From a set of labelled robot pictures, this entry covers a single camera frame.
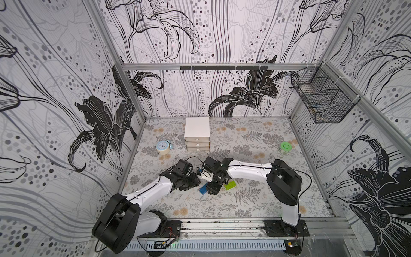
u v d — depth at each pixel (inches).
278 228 28.2
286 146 38.6
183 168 26.6
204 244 30.1
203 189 33.1
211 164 27.2
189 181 29.3
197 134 36.1
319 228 28.9
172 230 28.6
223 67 35.5
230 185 33.9
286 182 19.1
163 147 38.7
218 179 25.0
